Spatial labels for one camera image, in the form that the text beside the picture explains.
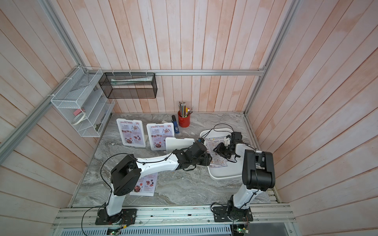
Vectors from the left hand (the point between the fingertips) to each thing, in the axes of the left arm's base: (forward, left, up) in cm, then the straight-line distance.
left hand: (208, 161), depth 84 cm
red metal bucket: (+31, +15, -1) cm, 35 cm away
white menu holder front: (+6, +21, +8) cm, 24 cm away
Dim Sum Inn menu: (+16, -4, -7) cm, 18 cm away
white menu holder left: (+18, +48, +4) cm, 52 cm away
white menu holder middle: (+16, +31, +5) cm, 35 cm away
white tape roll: (+17, +74, +17) cm, 78 cm away
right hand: (+12, -7, -7) cm, 16 cm away
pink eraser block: (+20, +75, +20) cm, 80 cm away
